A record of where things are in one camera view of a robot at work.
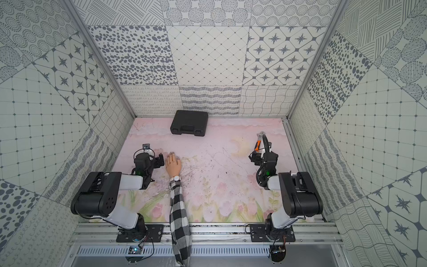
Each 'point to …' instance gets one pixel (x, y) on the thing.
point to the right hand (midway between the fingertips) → (264, 152)
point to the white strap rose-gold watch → (177, 178)
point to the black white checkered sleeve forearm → (180, 225)
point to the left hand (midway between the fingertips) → (157, 154)
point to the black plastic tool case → (192, 122)
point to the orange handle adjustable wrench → (257, 148)
